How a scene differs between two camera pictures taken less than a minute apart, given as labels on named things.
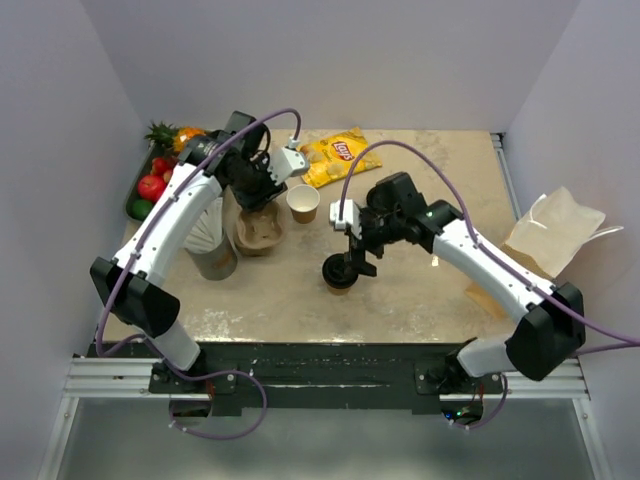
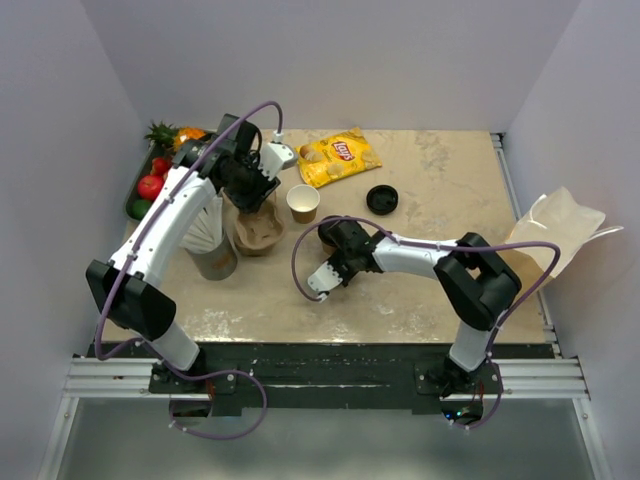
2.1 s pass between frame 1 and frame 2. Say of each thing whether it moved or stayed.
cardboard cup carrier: stayed
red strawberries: stayed
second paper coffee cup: stayed
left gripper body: stayed
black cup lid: moved
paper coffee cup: moved
